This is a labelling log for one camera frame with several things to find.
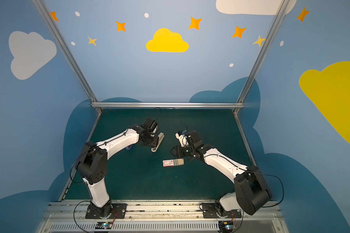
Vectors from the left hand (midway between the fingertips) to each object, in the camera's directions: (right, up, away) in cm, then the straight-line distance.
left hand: (156, 142), depth 93 cm
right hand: (+12, -3, -8) cm, 15 cm away
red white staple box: (+10, -13, -2) cm, 16 cm away
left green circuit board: (-23, -39, -21) cm, 50 cm away
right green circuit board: (+38, -40, -21) cm, 59 cm away
